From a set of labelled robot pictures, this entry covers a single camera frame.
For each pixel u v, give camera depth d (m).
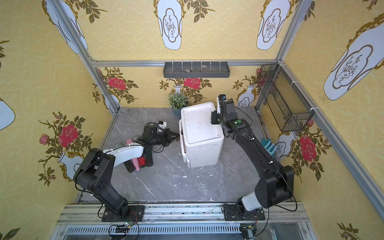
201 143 0.72
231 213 0.73
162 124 0.86
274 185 0.41
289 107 0.66
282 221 0.76
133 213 0.73
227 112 0.60
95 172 0.47
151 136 0.73
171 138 0.82
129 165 0.88
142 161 0.90
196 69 0.92
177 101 1.03
